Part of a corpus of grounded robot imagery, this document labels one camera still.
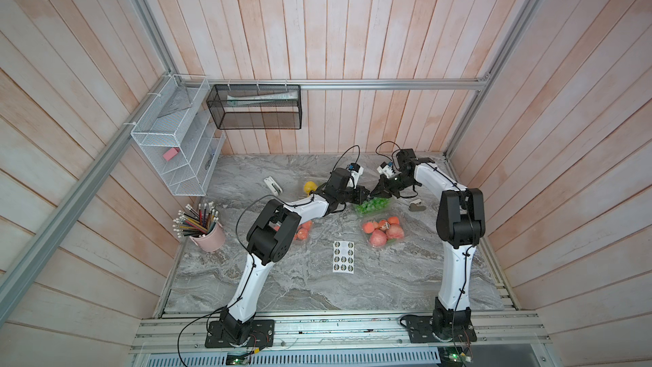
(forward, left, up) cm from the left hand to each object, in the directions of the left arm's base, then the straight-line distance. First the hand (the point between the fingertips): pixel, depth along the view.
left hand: (369, 195), depth 96 cm
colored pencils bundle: (-15, +62, +5) cm, 64 cm away
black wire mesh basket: (+33, +49, +11) cm, 60 cm away
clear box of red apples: (-13, -5, -5) cm, 14 cm away
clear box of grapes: (-3, -2, -4) cm, 5 cm away
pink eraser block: (+2, +69, +20) cm, 72 cm away
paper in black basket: (+23, +40, +27) cm, 54 cm away
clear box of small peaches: (-14, +26, -4) cm, 29 cm away
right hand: (+2, -1, -1) cm, 3 cm away
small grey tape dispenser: (-1, -20, -6) cm, 21 cm away
